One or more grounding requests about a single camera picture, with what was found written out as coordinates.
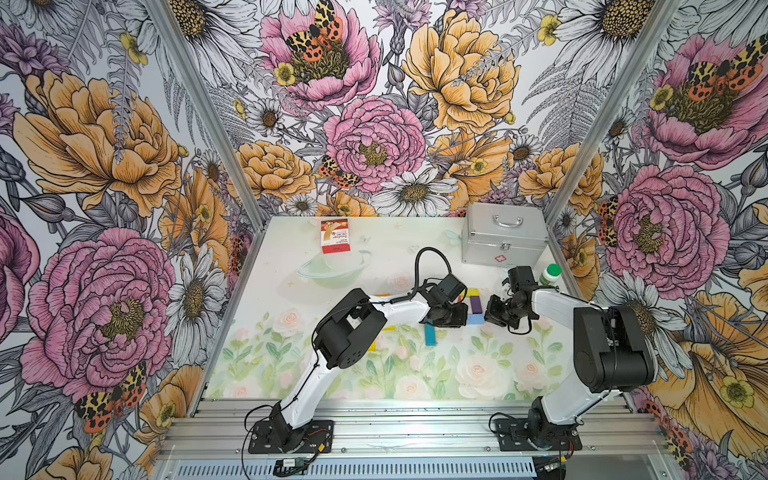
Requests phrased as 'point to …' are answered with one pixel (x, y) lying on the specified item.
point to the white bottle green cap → (551, 274)
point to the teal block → (430, 335)
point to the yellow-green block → (473, 292)
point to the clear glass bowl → (336, 269)
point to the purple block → (476, 305)
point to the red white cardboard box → (335, 235)
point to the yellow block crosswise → (389, 328)
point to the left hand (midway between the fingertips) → (463, 328)
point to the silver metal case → (504, 234)
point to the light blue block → (476, 319)
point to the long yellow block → (373, 347)
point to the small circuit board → (292, 462)
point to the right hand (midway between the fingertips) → (484, 322)
